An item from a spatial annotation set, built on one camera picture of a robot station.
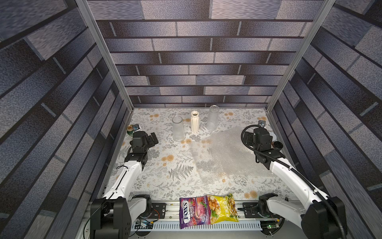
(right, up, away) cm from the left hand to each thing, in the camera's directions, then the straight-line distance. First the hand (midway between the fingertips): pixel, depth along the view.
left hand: (147, 134), depth 85 cm
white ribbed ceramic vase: (+29, +8, +10) cm, 31 cm away
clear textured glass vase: (+41, +10, +13) cm, 44 cm away
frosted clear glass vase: (+16, +2, +21) cm, 27 cm away
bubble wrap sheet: (+49, -13, +8) cm, 51 cm away
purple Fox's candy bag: (+28, -36, -14) cm, 48 cm away
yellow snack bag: (+42, -35, -14) cm, 57 cm away
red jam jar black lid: (+82, -8, +9) cm, 83 cm away
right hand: (+63, +1, -2) cm, 63 cm away
